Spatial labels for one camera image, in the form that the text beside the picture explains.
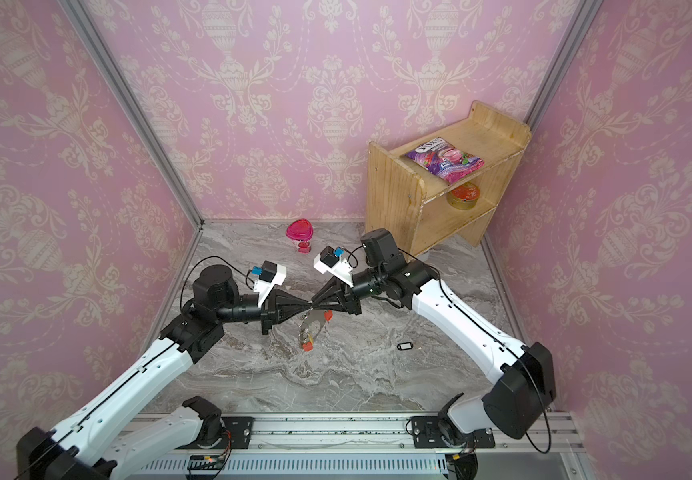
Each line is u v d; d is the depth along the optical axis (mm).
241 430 744
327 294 634
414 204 684
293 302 631
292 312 646
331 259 579
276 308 604
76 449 389
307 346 676
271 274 572
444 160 711
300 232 1052
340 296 602
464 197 937
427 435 729
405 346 894
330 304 637
